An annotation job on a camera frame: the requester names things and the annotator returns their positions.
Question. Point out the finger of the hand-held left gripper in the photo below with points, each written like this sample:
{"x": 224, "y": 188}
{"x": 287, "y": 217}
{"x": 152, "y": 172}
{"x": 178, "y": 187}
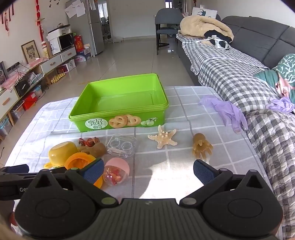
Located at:
{"x": 18, "y": 169}

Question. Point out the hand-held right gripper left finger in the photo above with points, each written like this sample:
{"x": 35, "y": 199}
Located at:
{"x": 94, "y": 171}

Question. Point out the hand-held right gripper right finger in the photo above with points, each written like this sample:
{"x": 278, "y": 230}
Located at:
{"x": 203, "y": 171}

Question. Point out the brown rubber toy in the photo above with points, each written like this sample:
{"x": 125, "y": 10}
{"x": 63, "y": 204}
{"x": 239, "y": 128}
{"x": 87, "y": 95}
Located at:
{"x": 96, "y": 150}

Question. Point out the pink capsule toy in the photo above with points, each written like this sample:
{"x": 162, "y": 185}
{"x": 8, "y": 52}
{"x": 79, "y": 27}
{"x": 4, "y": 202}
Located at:
{"x": 117, "y": 165}

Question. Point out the amber hand-shaped toy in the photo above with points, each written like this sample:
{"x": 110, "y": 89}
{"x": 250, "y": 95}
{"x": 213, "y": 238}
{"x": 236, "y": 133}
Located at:
{"x": 200, "y": 144}

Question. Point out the red brown toy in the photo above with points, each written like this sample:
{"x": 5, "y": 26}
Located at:
{"x": 88, "y": 141}

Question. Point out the clear plastic lens case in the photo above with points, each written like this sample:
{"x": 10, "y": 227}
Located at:
{"x": 119, "y": 145}

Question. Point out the yellow toy bowl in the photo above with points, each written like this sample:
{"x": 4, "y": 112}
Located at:
{"x": 61, "y": 153}

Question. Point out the beige starfish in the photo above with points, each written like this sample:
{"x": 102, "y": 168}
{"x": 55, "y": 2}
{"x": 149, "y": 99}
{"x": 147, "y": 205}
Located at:
{"x": 162, "y": 138}

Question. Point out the green plastic box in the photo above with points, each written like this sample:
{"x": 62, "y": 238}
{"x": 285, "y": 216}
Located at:
{"x": 119, "y": 97}

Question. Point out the purple glove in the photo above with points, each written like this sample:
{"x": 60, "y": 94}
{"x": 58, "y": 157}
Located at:
{"x": 228, "y": 113}
{"x": 280, "y": 105}

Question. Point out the white checkered tablecloth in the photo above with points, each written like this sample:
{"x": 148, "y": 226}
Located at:
{"x": 57, "y": 115}

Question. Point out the red storage box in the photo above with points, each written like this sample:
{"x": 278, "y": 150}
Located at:
{"x": 30, "y": 101}

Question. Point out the black box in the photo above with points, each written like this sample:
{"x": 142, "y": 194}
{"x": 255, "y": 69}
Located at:
{"x": 23, "y": 87}

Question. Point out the pink cloth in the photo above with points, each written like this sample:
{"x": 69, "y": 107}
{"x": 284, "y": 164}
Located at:
{"x": 13, "y": 80}

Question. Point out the dark framed picture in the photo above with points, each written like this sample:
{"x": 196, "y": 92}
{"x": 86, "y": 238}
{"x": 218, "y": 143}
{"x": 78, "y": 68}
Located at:
{"x": 2, "y": 72}

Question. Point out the row of yellow toys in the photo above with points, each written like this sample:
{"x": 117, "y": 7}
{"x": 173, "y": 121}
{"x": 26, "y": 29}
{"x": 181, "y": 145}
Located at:
{"x": 55, "y": 78}

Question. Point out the grey plaid sofa cover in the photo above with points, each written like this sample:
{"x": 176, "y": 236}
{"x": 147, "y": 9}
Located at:
{"x": 219, "y": 67}

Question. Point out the white red carton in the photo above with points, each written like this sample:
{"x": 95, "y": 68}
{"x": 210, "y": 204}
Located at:
{"x": 69, "y": 67}

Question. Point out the white round bag red label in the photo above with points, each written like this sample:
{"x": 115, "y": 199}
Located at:
{"x": 80, "y": 58}

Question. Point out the framed cartoon picture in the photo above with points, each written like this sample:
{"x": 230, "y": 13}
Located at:
{"x": 30, "y": 52}

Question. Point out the white wooden cabinet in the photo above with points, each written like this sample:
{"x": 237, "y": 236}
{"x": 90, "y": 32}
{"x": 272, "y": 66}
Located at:
{"x": 68, "y": 54}

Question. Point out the white blue cardboard box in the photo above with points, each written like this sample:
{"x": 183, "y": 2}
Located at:
{"x": 86, "y": 50}

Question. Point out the yellow canister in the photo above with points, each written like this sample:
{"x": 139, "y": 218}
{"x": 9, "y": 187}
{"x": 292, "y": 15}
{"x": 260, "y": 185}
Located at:
{"x": 45, "y": 50}

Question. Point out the red gift box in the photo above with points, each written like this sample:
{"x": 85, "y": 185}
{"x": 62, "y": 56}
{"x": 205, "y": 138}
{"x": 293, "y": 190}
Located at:
{"x": 79, "y": 45}

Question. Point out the white microwave oven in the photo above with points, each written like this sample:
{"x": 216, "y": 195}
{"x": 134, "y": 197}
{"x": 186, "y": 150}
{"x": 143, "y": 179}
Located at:
{"x": 65, "y": 41}

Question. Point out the green patterned pillow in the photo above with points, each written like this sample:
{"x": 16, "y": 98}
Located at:
{"x": 287, "y": 67}

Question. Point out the silver refrigerator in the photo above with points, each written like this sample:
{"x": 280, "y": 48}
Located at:
{"x": 94, "y": 27}

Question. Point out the white printer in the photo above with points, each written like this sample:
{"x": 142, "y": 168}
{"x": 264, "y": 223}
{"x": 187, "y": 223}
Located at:
{"x": 58, "y": 31}

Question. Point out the dark grey sofa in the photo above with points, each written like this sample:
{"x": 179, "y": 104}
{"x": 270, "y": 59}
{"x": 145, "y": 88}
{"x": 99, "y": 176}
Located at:
{"x": 253, "y": 34}

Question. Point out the beige blanket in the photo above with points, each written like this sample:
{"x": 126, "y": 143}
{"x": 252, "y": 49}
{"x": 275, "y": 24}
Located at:
{"x": 198, "y": 25}

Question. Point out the white deer print pillow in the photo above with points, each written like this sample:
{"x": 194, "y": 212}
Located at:
{"x": 202, "y": 12}

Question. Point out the grey chair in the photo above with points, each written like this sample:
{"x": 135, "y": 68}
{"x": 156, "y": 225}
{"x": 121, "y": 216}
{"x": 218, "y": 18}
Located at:
{"x": 168, "y": 16}

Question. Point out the white paper sheets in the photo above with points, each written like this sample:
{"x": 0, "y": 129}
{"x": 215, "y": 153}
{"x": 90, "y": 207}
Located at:
{"x": 76, "y": 10}

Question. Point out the red hanging wall decoration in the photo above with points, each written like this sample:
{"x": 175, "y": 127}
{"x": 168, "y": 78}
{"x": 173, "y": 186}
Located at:
{"x": 5, "y": 22}
{"x": 39, "y": 13}

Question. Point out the black deer wall stickers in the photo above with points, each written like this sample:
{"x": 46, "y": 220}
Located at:
{"x": 53, "y": 4}

